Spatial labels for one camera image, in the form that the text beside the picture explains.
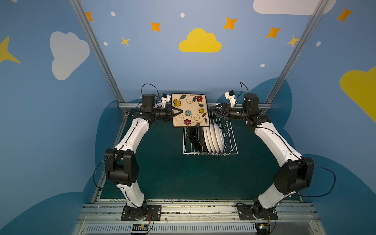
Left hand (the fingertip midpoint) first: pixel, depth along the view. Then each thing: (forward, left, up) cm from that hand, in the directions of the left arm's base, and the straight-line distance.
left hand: (182, 109), depth 79 cm
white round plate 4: (-7, -22, -17) cm, 29 cm away
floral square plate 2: (-8, -8, -12) cm, 17 cm away
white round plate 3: (-8, -19, -15) cm, 26 cm away
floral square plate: (+2, -7, -2) cm, 8 cm away
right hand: (-2, -17, +3) cm, 18 cm away
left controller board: (-52, +20, -34) cm, 65 cm away
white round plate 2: (-8, -19, -15) cm, 26 cm away
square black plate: (-10, -11, -14) cm, 20 cm away
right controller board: (-51, -43, -33) cm, 74 cm away
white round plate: (-6, -15, -14) cm, 21 cm away
